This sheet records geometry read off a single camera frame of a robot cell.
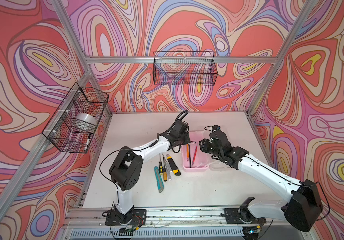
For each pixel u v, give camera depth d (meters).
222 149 0.59
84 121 0.70
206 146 0.71
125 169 0.49
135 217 0.73
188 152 0.96
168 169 0.89
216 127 0.72
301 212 0.39
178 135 0.71
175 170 0.88
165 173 0.87
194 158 0.93
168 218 0.75
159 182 0.84
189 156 0.94
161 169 0.88
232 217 0.73
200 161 0.89
